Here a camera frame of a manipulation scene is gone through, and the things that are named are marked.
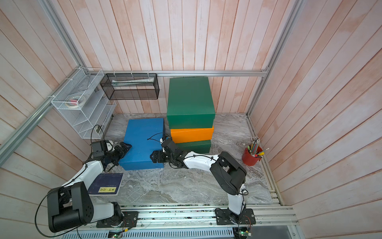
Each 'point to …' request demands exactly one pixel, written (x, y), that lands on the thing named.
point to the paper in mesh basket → (122, 81)
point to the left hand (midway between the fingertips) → (129, 151)
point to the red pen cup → (249, 159)
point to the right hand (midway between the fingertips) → (155, 156)
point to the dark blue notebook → (106, 184)
